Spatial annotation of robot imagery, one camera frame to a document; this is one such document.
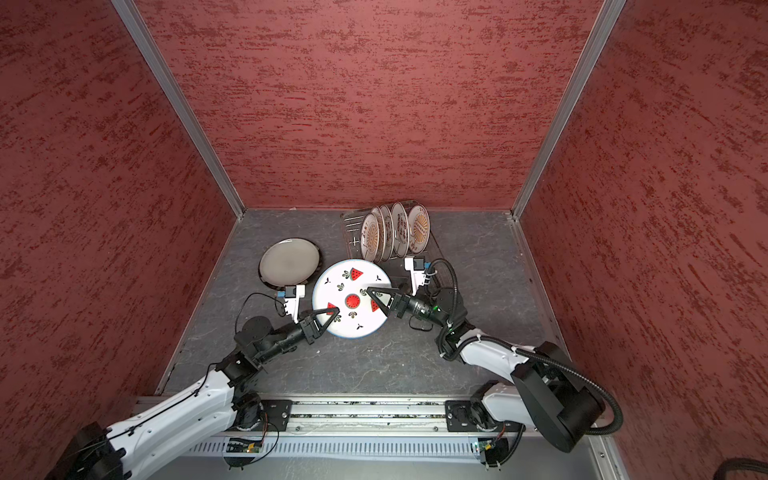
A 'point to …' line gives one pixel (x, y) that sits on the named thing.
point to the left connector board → (240, 445)
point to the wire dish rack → (351, 225)
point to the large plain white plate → (289, 263)
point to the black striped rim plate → (319, 254)
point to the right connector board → (493, 451)
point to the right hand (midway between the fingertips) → (371, 291)
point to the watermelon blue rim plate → (344, 285)
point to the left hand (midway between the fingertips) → (338, 315)
